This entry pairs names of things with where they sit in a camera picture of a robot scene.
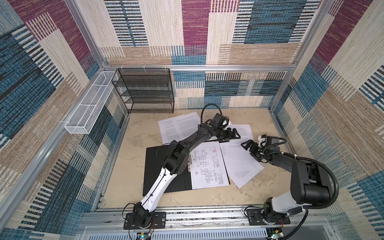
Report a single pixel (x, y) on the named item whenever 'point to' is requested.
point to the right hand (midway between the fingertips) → (245, 149)
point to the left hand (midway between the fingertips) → (237, 137)
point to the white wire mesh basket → (81, 120)
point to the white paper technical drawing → (208, 166)
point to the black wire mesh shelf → (145, 89)
